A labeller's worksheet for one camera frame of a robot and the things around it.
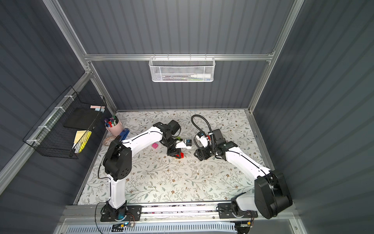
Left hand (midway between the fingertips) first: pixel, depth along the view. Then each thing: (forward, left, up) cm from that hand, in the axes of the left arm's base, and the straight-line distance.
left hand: (178, 153), depth 88 cm
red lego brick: (-1, -2, -2) cm, 3 cm away
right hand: (-1, -14, +3) cm, 15 cm away
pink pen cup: (+18, +44, +4) cm, 47 cm away
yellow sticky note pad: (-7, +41, +27) cm, 49 cm away
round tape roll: (+14, +52, -7) cm, 54 cm away
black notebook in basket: (+10, +51, +21) cm, 57 cm away
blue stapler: (+18, +41, -5) cm, 45 cm away
